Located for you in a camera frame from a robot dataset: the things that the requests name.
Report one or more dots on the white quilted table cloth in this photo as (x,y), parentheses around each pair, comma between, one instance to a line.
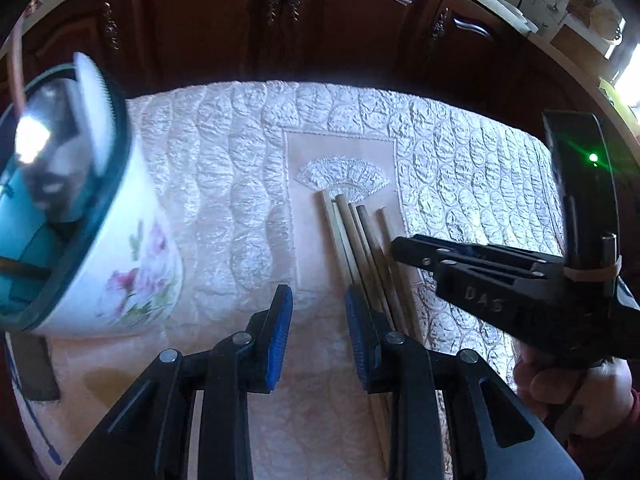
(239,168)

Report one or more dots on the black phone on table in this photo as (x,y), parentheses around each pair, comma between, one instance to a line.
(35,372)

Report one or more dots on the light wooden chopstick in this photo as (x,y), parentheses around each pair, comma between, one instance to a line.
(336,239)
(406,309)
(382,270)
(378,403)

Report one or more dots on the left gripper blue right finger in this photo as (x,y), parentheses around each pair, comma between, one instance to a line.
(367,329)

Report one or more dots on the wooden cutting board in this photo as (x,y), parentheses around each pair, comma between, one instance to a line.
(579,50)

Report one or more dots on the dark wooden lower cabinets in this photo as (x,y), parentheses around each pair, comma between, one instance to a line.
(470,53)

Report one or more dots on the right hand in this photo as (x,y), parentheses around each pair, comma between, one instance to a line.
(598,402)

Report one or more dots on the white ceramic soup spoon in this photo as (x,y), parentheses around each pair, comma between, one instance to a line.
(98,109)

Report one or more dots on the floral ceramic utensil holder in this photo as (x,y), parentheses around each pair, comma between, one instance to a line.
(81,255)

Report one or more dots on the metal fork wooden handle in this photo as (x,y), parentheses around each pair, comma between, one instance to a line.
(15,68)

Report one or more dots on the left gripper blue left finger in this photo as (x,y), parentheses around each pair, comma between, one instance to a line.
(270,329)

